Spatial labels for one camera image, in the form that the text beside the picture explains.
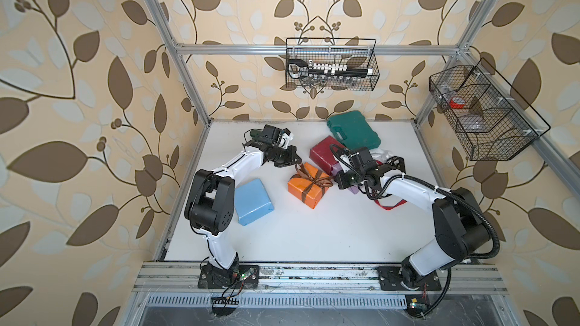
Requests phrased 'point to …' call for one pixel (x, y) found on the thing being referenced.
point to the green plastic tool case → (351, 130)
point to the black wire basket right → (492, 121)
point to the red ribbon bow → (389, 208)
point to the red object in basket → (457, 102)
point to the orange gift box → (296, 185)
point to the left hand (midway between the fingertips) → (298, 156)
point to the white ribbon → (380, 155)
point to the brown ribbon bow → (323, 181)
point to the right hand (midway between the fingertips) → (335, 178)
